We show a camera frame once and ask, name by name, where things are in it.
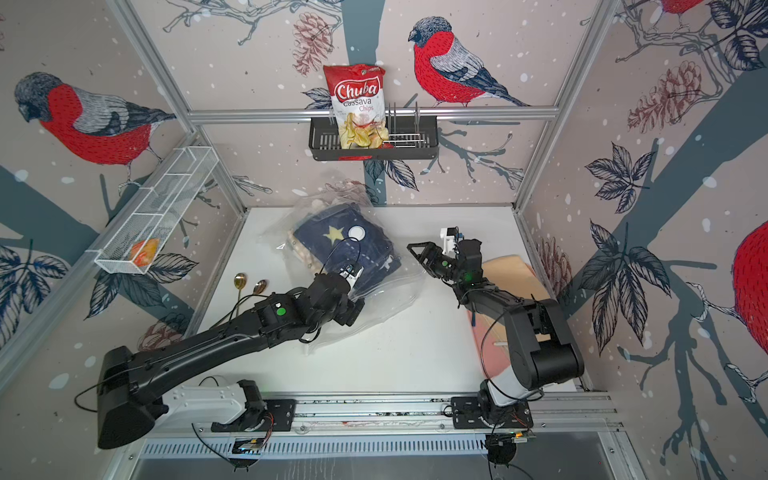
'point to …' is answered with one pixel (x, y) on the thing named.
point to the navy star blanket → (342, 235)
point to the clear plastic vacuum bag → (390, 305)
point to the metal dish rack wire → (407, 140)
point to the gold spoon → (240, 281)
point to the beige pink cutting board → (515, 275)
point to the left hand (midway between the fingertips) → (356, 288)
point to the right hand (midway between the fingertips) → (411, 252)
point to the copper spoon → (259, 286)
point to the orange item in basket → (143, 251)
